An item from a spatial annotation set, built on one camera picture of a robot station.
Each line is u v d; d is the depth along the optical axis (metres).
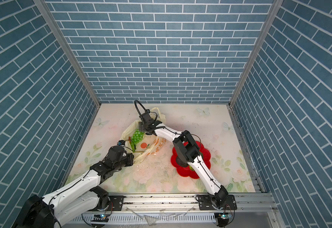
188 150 0.62
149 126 0.81
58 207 0.43
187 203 0.75
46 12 0.72
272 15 0.73
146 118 0.82
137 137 0.96
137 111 0.80
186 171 0.84
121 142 0.77
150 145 0.96
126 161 0.75
